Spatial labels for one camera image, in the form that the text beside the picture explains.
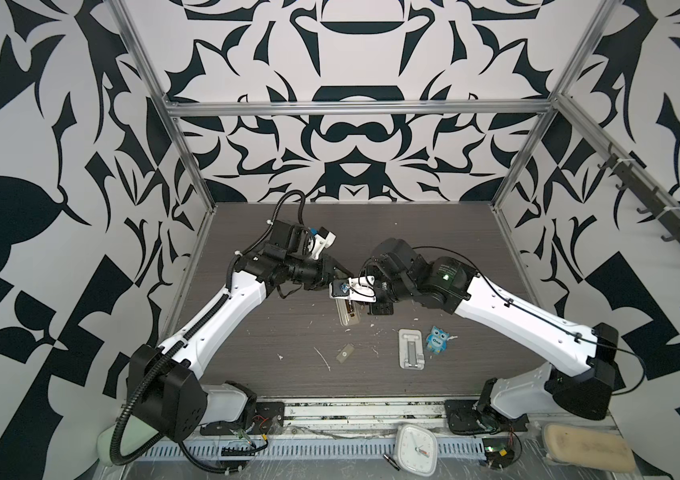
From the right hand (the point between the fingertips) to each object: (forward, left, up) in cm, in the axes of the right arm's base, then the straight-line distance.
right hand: (352, 288), depth 69 cm
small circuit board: (-29, -34, -27) cm, 52 cm away
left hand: (+4, 0, 0) cm, 4 cm away
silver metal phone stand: (-6, -16, -23) cm, 29 cm away
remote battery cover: (-6, +2, -26) cm, 26 cm away
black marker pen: (-31, -8, -24) cm, 40 cm away
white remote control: (-4, +1, -3) cm, 5 cm away
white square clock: (-29, -14, -21) cm, 38 cm away
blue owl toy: (-4, -24, -24) cm, 34 cm away
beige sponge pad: (-29, -51, -22) cm, 63 cm away
